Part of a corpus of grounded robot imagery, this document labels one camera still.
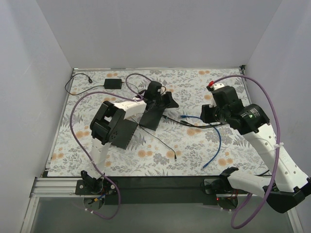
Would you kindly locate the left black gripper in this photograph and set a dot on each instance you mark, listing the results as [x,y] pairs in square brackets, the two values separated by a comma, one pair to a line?
[164,101]

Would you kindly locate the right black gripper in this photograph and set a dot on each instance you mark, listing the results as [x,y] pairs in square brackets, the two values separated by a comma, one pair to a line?
[208,114]

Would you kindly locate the black network switch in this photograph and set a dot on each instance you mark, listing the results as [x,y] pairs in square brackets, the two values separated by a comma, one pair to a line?
[122,136]
[151,119]

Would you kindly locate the black ethernet cable teal plug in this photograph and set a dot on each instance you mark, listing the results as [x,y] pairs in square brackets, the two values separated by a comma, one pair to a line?
[185,123]

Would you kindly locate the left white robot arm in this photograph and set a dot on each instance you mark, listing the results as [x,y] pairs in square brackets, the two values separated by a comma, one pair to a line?
[115,123]

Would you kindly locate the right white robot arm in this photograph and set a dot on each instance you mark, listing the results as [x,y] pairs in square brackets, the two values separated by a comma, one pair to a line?
[291,185]

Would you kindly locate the black power adapter brick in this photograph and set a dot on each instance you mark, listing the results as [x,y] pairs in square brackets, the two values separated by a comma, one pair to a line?
[113,84]

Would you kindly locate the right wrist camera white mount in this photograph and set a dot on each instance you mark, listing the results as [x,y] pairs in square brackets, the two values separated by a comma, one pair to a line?
[212,86]

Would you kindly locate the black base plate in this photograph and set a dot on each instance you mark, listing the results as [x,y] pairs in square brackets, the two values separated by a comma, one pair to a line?
[171,189]

